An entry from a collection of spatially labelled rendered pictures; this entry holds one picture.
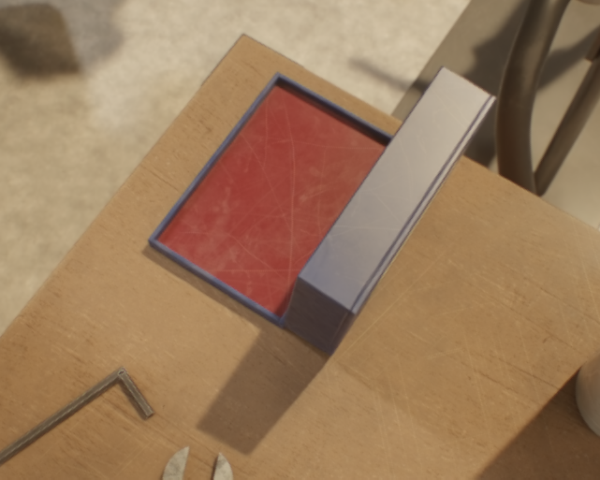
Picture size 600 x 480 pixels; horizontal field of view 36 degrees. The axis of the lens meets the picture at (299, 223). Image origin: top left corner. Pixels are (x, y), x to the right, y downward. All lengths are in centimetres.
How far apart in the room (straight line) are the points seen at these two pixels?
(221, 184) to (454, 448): 24
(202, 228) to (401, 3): 75
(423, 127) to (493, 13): 79
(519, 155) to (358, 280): 33
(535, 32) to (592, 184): 47
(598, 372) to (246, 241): 24
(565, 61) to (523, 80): 53
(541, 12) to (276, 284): 32
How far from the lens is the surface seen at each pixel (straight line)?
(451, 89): 56
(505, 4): 134
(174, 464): 59
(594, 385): 59
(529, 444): 61
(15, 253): 119
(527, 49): 78
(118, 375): 61
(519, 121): 79
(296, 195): 64
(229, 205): 64
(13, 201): 122
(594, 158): 124
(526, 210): 66
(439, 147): 54
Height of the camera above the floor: 106
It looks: 67 degrees down
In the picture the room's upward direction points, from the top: straight up
